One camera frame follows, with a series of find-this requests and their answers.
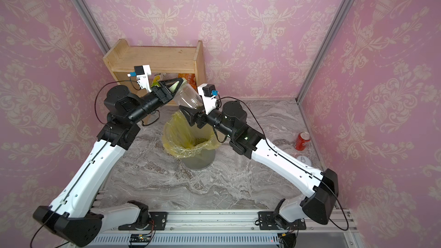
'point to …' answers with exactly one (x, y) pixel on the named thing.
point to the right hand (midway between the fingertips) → (189, 101)
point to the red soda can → (302, 140)
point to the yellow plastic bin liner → (181, 140)
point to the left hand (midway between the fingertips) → (182, 84)
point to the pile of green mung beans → (198, 140)
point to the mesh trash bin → (199, 161)
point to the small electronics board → (139, 238)
